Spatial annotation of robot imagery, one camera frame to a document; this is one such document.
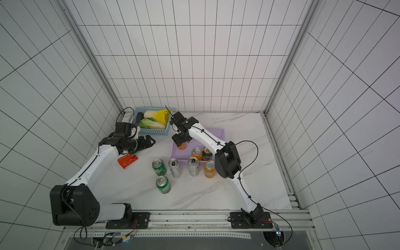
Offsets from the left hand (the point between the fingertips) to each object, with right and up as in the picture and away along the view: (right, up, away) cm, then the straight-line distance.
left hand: (146, 147), depth 84 cm
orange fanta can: (+28, -3, +1) cm, 28 cm away
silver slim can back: (+17, -10, -7) cm, 21 cm away
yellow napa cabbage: (+3, +19, +21) cm, 29 cm away
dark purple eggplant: (-14, +18, +26) cm, 35 cm away
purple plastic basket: (+20, -6, +5) cm, 22 cm away
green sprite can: (+8, -10, -4) cm, 14 cm away
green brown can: (+34, -4, +1) cm, 34 cm away
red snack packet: (-15, -9, +8) cm, 19 cm away
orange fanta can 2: (+35, -12, -5) cm, 37 cm away
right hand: (+14, +3, +8) cm, 16 cm away
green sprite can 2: (+12, -17, -10) cm, 23 cm away
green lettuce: (-4, +14, +19) cm, 24 cm away
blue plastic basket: (-3, +7, +18) cm, 20 cm away
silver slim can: (+26, -7, -7) cm, 28 cm away
